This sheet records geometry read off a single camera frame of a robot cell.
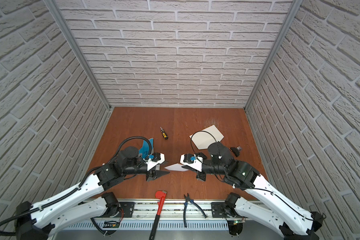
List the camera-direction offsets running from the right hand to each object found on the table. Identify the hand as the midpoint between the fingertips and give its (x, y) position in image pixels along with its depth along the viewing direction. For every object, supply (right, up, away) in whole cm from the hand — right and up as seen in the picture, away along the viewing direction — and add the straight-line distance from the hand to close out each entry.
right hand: (185, 163), depth 63 cm
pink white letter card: (-4, -1, -1) cm, 4 cm away
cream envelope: (+12, +5, +38) cm, 40 cm away
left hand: (-8, -2, +4) cm, 9 cm away
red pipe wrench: (-13, -21, +15) cm, 29 cm away
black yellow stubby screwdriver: (-15, +10, +38) cm, 41 cm away
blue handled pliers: (+1, -23, +14) cm, 27 cm away
